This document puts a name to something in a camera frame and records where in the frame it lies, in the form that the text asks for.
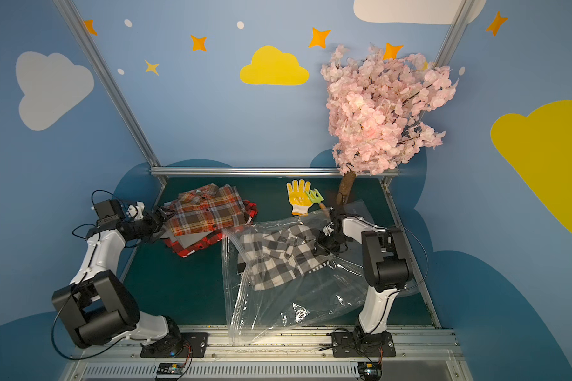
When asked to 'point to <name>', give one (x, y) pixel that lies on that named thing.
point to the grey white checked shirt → (278, 256)
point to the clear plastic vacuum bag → (277, 286)
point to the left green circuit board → (170, 368)
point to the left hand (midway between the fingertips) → (170, 217)
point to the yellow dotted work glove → (299, 197)
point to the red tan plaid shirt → (206, 209)
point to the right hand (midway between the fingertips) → (317, 249)
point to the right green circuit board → (370, 371)
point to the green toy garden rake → (315, 197)
